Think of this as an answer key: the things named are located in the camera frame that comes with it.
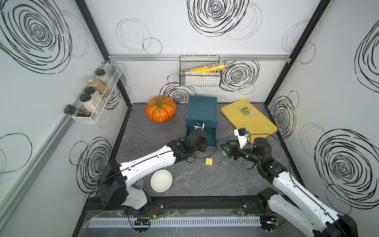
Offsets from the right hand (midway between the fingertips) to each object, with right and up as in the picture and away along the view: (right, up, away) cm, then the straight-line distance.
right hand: (224, 144), depth 74 cm
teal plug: (-1, -4, -4) cm, 5 cm away
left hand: (-11, +2, +4) cm, 11 cm away
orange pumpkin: (-38, +19, +25) cm, 49 cm away
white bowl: (-34, -21, +6) cm, 40 cm away
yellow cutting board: (+22, +16, +38) cm, 47 cm away
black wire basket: (-10, +37, +12) cm, 40 cm away
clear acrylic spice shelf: (-70, +45, +24) cm, 86 cm away
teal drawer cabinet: (-7, +20, +41) cm, 46 cm away
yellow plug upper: (-7, -13, +13) cm, 19 cm away
